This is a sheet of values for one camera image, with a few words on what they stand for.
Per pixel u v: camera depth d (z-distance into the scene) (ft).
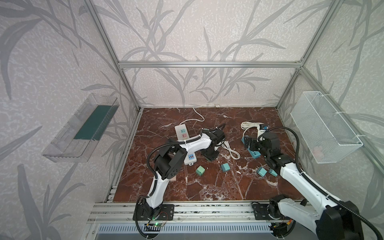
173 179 2.71
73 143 2.07
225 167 2.85
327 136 2.06
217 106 4.04
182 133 3.34
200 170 2.83
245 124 3.48
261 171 2.77
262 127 2.37
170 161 1.70
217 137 2.52
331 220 1.25
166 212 2.39
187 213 2.47
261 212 2.40
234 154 3.08
